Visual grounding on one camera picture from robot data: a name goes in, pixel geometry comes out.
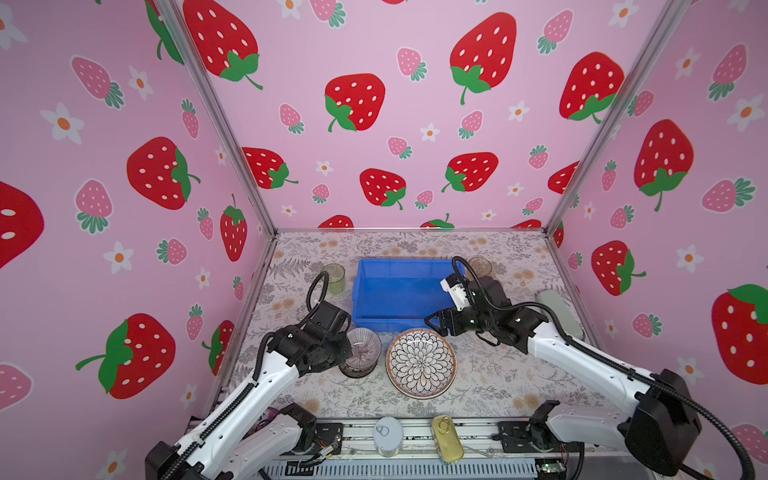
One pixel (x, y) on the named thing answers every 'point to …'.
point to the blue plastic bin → (398, 295)
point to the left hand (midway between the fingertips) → (349, 351)
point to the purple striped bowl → (365, 346)
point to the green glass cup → (336, 277)
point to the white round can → (388, 436)
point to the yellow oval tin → (449, 440)
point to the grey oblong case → (565, 315)
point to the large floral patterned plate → (421, 363)
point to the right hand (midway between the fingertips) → (431, 317)
